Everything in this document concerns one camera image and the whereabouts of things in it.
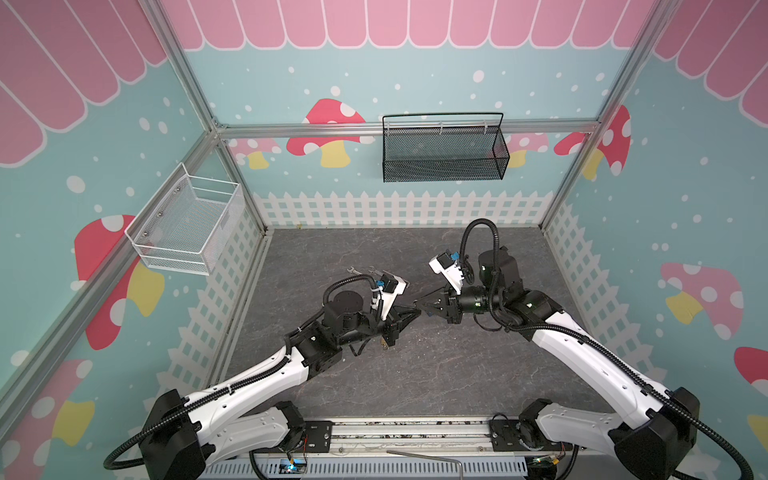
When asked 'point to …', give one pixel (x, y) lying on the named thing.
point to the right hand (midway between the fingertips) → (418, 303)
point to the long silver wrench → (354, 270)
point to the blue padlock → (430, 314)
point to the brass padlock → (383, 343)
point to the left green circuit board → (292, 466)
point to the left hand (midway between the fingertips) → (418, 318)
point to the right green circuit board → (541, 465)
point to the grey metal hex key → (428, 457)
